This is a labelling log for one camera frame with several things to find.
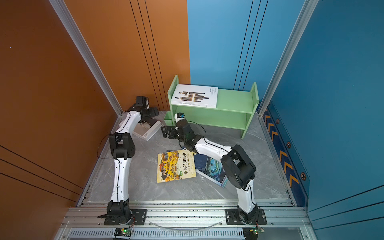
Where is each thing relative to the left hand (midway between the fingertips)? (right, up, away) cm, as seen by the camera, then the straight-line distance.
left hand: (153, 111), depth 110 cm
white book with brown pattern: (+31, +7, -21) cm, 38 cm away
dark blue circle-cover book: (+40, -37, -21) cm, 58 cm away
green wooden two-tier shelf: (+54, -1, -26) cm, 59 cm away
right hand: (+14, -13, -24) cm, 31 cm away
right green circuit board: (+59, -62, -40) cm, 94 cm away
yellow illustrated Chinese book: (+19, -35, -21) cm, 45 cm away
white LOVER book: (-4, -15, -8) cm, 17 cm away
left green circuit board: (-3, -62, -39) cm, 73 cm away
